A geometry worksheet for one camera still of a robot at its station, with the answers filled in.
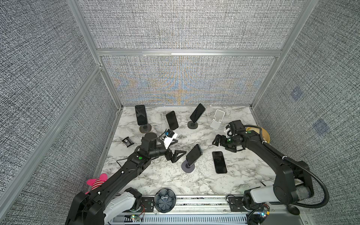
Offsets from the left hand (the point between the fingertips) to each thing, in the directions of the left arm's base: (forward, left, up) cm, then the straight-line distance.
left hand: (180, 146), depth 74 cm
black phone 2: (-2, -7, -7) cm, 10 cm away
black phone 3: (+29, -14, -5) cm, 32 cm away
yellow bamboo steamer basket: (+14, -60, -15) cm, 63 cm away
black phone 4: (+24, +4, -7) cm, 26 cm away
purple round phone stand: (-5, -4, -19) cm, 20 cm away
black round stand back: (+28, -10, -18) cm, 35 cm away
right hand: (+6, -24, -10) cm, 27 cm away
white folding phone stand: (+29, -30, -9) cm, 42 cm away
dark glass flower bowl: (-21, +9, -19) cm, 30 cm away
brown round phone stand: (+26, +24, -17) cm, 39 cm away
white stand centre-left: (+21, +1, -16) cm, 27 cm away
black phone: (-2, -25, -18) cm, 31 cm away
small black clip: (+15, +35, -17) cm, 41 cm away
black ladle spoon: (-29, -56, -17) cm, 65 cm away
